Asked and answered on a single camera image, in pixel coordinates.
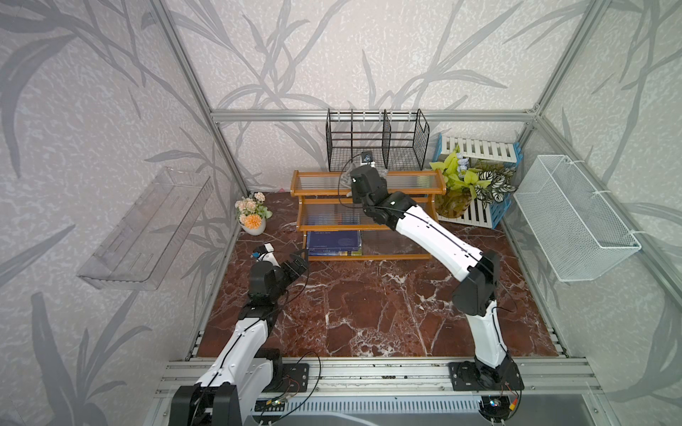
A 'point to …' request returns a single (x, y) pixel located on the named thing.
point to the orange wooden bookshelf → (336, 229)
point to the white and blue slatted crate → (478, 150)
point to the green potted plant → (460, 183)
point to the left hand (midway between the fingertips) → (301, 256)
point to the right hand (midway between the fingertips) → (365, 179)
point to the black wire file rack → (396, 141)
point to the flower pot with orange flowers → (252, 215)
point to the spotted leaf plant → (501, 175)
